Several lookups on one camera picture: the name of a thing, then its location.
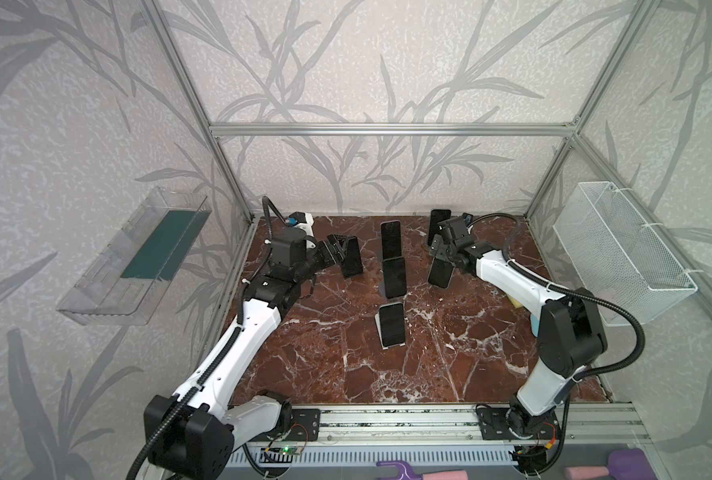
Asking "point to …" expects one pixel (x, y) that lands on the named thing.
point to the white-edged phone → (440, 281)
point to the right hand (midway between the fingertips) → (449, 239)
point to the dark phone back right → (436, 216)
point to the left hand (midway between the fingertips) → (344, 233)
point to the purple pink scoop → (623, 464)
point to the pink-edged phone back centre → (390, 235)
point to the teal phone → (392, 323)
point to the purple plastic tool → (406, 474)
